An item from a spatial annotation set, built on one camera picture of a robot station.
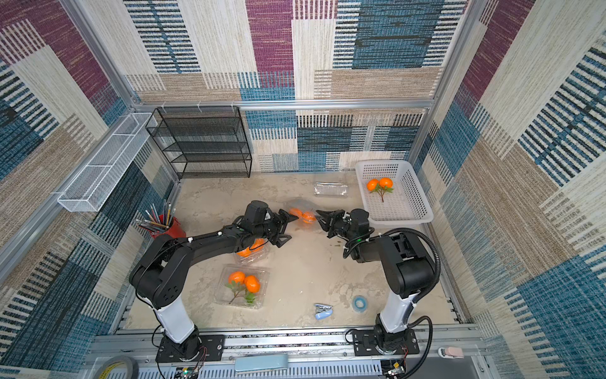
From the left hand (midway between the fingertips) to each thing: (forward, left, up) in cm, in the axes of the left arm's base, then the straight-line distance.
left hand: (299, 225), depth 89 cm
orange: (+5, -3, -2) cm, 6 cm away
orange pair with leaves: (+26, -37, -7) cm, 46 cm away
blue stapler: (-27, -8, -11) cm, 30 cm away
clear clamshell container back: (+25, -14, -8) cm, 30 cm away
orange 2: (+7, +1, -1) cm, 7 cm away
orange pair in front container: (-19, +21, -7) cm, 29 cm away
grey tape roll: (-41, +56, -9) cm, 70 cm away
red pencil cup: (+4, +51, -5) cm, 52 cm away
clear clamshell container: (-9, +16, -6) cm, 19 cm away
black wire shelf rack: (+40, +44, +8) cm, 60 cm away
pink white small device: (-40, -43, -7) cm, 59 cm away
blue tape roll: (-25, -20, -12) cm, 34 cm away
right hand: (+4, -7, +2) cm, 8 cm away
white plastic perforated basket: (+22, -42, -9) cm, 49 cm away
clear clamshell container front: (-21, +27, -11) cm, 36 cm away
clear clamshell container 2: (+20, -2, -13) cm, 24 cm away
